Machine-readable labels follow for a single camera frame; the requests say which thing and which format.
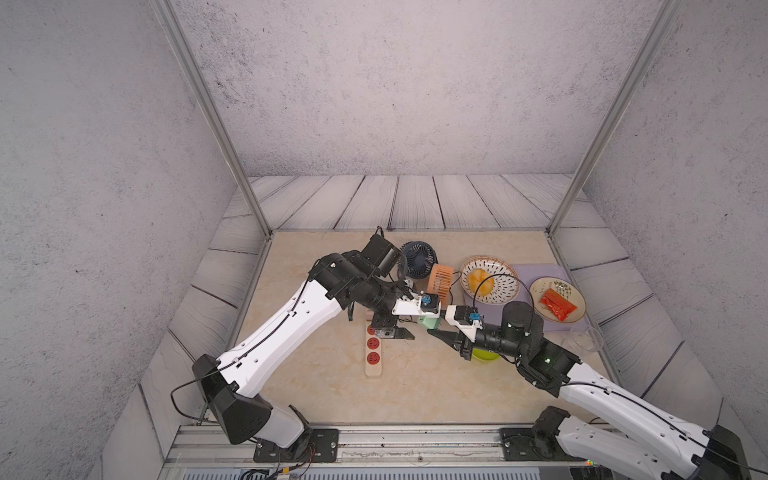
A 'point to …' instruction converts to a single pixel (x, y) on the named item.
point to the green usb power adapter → (433, 323)
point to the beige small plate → (540, 286)
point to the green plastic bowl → (484, 355)
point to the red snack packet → (558, 304)
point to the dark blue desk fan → (420, 258)
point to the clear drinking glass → (581, 340)
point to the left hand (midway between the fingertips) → (417, 315)
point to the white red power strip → (373, 351)
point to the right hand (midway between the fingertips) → (435, 324)
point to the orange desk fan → (440, 281)
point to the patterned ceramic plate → (505, 288)
